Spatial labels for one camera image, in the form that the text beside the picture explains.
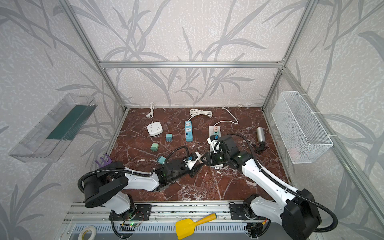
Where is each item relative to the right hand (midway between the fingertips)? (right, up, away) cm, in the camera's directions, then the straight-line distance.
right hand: (204, 154), depth 79 cm
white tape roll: (-52, -34, -10) cm, 63 cm away
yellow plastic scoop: (-9, -32, -9) cm, 35 cm away
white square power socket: (-35, +12, +26) cm, 45 cm away
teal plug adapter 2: (-26, -6, +10) cm, 28 cm away
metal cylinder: (+39, +8, +23) cm, 46 cm away
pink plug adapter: (+8, +13, +21) cm, 26 cm away
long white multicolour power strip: (+5, +9, +23) cm, 26 cm away
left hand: (0, -2, +1) cm, 2 cm away
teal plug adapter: (-24, +6, +21) cm, 32 cm away
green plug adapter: (-32, +1, +18) cm, 37 cm away
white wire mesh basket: (+40, +11, -18) cm, 45 cm away
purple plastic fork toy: (-63, -9, +14) cm, 66 cm away
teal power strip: (-11, +12, +26) cm, 31 cm away
